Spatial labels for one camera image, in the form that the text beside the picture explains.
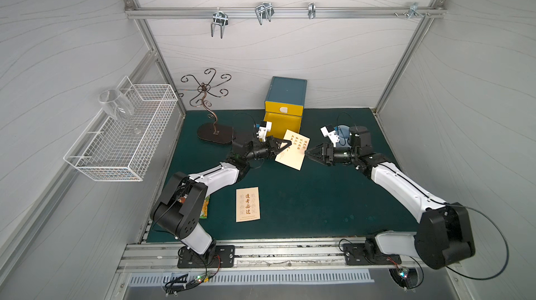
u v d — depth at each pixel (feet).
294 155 2.53
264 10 2.51
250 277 2.31
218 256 2.40
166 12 2.58
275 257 2.46
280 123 3.25
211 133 3.57
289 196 2.90
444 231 1.35
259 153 2.36
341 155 2.28
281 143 2.55
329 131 2.44
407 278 2.35
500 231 1.27
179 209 1.47
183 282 2.18
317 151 2.29
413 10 2.51
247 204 2.82
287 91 3.32
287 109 3.14
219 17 2.57
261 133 2.55
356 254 2.40
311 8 2.36
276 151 2.43
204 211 2.69
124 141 2.26
